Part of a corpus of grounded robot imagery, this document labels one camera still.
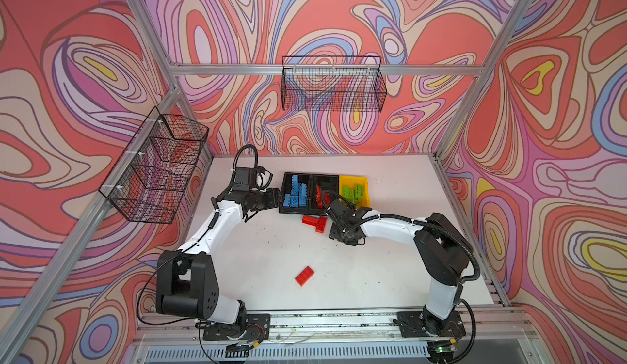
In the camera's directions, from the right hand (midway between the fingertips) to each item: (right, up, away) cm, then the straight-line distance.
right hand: (340, 241), depth 92 cm
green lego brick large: (+4, +18, +8) cm, 20 cm away
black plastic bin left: (-15, +24, +18) cm, 34 cm away
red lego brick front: (-13, -9, -9) cm, 19 cm away
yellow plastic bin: (+6, +23, +11) cm, 26 cm away
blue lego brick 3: (-18, +22, +10) cm, 30 cm away
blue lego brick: (-21, +15, +9) cm, 28 cm away
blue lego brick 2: (-15, +17, +7) cm, 24 cm away
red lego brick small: (-7, +6, +3) cm, 10 cm away
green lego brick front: (+9, +19, +10) cm, 23 cm away
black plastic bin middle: (-4, +22, +16) cm, 28 cm away
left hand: (-22, +17, -5) cm, 28 cm away
